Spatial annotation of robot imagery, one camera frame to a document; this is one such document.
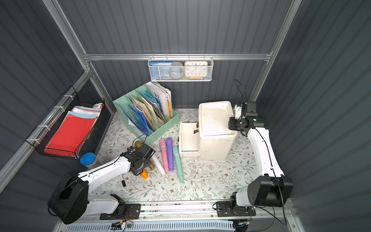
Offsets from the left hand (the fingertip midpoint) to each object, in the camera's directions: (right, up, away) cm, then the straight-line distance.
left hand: (143, 163), depth 87 cm
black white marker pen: (-11, -9, -5) cm, 15 cm away
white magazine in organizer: (+11, +43, +9) cm, 45 cm away
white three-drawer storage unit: (+42, +15, -12) cm, 46 cm away
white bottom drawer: (+28, +11, +12) cm, 33 cm away
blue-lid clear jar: (-22, +6, -16) cm, 28 cm away
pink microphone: (+11, +9, +9) cm, 17 cm away
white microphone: (+8, -1, +1) cm, 8 cm away
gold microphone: (-7, +10, +9) cm, 15 cm away
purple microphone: (+15, +9, +9) cm, 20 cm away
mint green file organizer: (+1, +32, +7) cm, 33 cm away
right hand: (+55, +24, -7) cm, 60 cm away
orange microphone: (+1, -5, -3) cm, 6 cm away
